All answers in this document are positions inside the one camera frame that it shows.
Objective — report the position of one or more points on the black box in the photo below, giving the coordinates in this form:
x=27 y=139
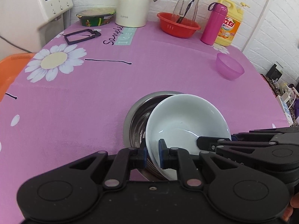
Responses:
x=275 y=71

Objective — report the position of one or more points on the cream thermos jug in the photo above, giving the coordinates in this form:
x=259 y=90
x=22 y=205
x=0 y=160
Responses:
x=133 y=4

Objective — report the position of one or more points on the black stirring stick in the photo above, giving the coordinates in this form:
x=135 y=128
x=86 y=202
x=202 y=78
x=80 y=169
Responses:
x=192 y=1

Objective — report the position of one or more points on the pink thermos bottle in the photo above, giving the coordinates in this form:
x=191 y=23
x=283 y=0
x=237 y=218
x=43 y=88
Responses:
x=213 y=25

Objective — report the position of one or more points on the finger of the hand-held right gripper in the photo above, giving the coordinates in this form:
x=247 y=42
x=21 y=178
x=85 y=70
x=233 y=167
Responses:
x=208 y=142
x=233 y=151

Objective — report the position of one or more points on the white power strip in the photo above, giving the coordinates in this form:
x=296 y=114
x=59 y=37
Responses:
x=286 y=100

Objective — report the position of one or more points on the dark patterned cloth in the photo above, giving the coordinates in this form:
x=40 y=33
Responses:
x=268 y=84

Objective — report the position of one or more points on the orange plastic basin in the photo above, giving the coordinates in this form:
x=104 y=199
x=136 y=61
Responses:
x=11 y=72

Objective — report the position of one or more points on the red plastic basket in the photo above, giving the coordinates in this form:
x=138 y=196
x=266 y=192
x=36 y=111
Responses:
x=177 y=29

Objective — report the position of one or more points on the green instant noodle bowl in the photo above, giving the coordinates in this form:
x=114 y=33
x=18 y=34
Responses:
x=95 y=19

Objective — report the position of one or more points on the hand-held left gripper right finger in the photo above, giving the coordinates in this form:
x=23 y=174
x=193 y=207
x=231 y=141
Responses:
x=161 y=155

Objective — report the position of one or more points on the person's right hand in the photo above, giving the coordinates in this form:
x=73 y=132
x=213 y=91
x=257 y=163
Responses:
x=295 y=205

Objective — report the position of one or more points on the pink floral tablecloth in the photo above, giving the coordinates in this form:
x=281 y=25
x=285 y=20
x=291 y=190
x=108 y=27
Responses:
x=81 y=109

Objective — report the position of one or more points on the white water dispenser with screen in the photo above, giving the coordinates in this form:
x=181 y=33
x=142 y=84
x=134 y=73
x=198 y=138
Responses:
x=23 y=16

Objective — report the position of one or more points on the stainless steel bowl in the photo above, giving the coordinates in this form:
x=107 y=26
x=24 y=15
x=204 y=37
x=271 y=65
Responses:
x=137 y=121

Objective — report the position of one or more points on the clear glass pitcher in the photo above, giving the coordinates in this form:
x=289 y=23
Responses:
x=186 y=4

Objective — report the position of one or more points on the red bowl with white interior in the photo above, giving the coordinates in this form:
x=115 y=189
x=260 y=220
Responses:
x=186 y=116

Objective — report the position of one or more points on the white wall pipe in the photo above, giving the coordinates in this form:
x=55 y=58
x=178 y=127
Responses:
x=263 y=7

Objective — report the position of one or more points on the black rectangular frame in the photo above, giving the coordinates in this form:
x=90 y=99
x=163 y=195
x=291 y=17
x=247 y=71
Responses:
x=97 y=33

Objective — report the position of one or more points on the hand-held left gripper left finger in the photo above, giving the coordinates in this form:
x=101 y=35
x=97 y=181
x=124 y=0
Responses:
x=143 y=156

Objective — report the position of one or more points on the purple plastic bowl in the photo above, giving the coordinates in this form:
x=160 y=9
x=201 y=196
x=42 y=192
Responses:
x=230 y=67

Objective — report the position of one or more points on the yellow detergent bottle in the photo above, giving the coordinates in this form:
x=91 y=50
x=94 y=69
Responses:
x=231 y=28

